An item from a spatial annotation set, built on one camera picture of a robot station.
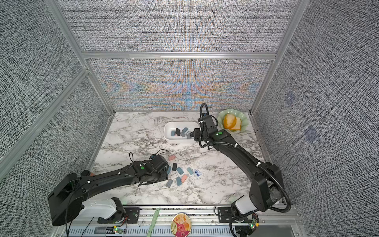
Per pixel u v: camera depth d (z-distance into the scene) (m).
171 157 0.93
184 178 0.86
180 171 0.88
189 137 1.03
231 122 1.03
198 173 0.88
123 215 0.67
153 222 0.72
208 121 0.62
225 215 0.73
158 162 0.65
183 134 1.03
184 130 1.06
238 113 1.13
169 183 0.84
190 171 0.88
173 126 1.06
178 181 0.84
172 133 1.04
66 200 0.41
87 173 0.80
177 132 1.06
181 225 0.68
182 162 0.92
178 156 0.95
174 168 0.90
